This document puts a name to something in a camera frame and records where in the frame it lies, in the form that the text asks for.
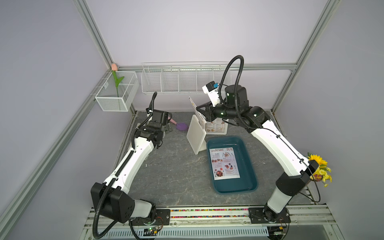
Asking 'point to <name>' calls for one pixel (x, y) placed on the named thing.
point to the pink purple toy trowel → (180, 126)
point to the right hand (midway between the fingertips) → (196, 107)
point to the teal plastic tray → (248, 181)
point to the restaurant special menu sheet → (224, 163)
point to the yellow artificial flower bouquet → (321, 173)
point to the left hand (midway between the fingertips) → (159, 127)
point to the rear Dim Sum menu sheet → (217, 127)
